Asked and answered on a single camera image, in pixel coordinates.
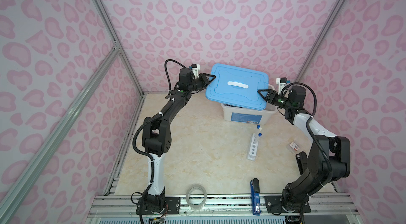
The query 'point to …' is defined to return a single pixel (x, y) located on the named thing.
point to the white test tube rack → (254, 146)
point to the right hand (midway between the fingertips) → (262, 91)
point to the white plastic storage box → (234, 114)
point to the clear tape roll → (194, 206)
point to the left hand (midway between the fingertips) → (217, 74)
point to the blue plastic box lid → (238, 85)
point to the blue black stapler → (255, 193)
